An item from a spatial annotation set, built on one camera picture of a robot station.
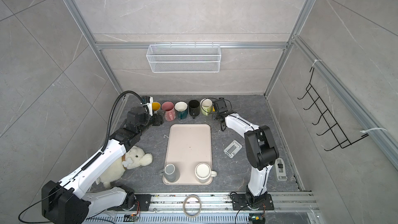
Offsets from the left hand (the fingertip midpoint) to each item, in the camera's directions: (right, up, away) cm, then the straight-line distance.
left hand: (159, 107), depth 78 cm
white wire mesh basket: (+10, +32, +22) cm, 40 cm away
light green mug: (+25, +1, +26) cm, 36 cm away
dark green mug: (+8, 0, +23) cm, 24 cm away
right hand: (+33, -4, +20) cm, 39 cm away
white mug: (+23, -33, -2) cm, 40 cm away
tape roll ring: (+13, -48, -3) cm, 50 cm away
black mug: (+17, 0, +20) cm, 26 cm away
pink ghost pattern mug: (+2, -3, +15) cm, 16 cm away
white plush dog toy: (-14, -27, +2) cm, 30 cm away
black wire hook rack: (+78, +7, -2) cm, 78 cm away
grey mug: (+7, -32, -5) cm, 33 cm away
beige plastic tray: (+13, -24, +14) cm, 31 cm away
